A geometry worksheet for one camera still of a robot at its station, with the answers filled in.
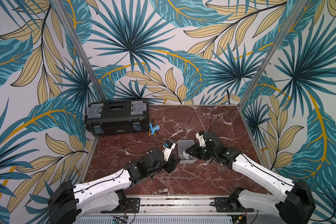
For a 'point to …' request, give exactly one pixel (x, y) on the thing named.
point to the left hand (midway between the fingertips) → (176, 159)
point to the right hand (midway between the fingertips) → (186, 150)
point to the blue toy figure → (152, 129)
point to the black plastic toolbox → (117, 117)
